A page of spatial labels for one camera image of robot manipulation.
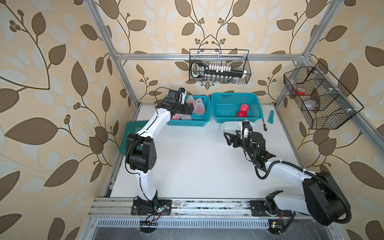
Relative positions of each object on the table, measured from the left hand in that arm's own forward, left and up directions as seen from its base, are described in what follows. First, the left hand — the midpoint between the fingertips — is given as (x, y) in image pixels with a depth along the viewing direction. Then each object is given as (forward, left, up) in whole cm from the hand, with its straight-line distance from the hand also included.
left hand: (183, 104), depth 91 cm
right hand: (-16, -28, -6) cm, 33 cm away
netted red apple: (+10, -10, -14) cm, 20 cm away
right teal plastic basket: (+20, -31, -21) cm, 42 cm away
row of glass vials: (+10, -18, +12) cm, 24 cm away
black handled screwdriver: (-1, -57, -20) cm, 61 cm away
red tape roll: (-2, -65, +13) cm, 66 cm away
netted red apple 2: (+3, +6, -16) cm, 17 cm away
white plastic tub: (-3, -33, -19) cm, 38 cm away
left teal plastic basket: (+5, -9, -22) cm, 24 cm away
